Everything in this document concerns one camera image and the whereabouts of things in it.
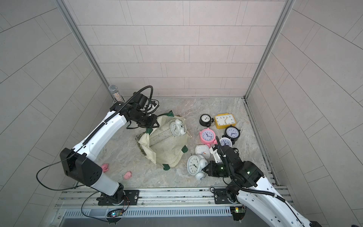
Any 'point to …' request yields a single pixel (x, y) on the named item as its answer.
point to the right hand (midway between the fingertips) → (204, 171)
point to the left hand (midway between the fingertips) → (161, 123)
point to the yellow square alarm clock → (224, 120)
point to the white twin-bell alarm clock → (177, 128)
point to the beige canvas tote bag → (160, 142)
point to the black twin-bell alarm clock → (205, 120)
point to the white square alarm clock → (203, 150)
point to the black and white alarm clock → (232, 132)
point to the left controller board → (115, 213)
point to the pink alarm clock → (207, 137)
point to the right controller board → (238, 212)
